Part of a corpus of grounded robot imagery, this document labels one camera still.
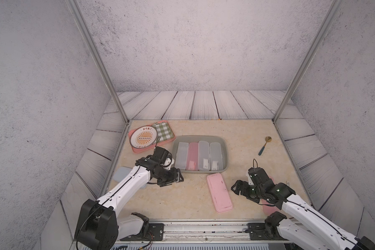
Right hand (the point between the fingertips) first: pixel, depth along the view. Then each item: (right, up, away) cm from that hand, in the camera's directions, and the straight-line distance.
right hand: (237, 191), depth 79 cm
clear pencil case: (-8, +12, +18) cm, 23 cm away
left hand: (-29, +5, 0) cm, 29 cm away
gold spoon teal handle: (+29, +25, +29) cm, 48 cm away
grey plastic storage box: (-2, +24, +29) cm, 38 cm away
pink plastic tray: (-59, +18, +25) cm, 66 cm away
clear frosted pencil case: (-29, +15, +20) cm, 39 cm away
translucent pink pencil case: (-23, +14, +18) cm, 32 cm away
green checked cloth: (-43, +30, +34) cm, 62 cm away
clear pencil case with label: (-16, +15, +20) cm, 29 cm away
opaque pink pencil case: (-9, -2, +3) cm, 10 cm away
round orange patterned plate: (-57, +26, +32) cm, 71 cm away
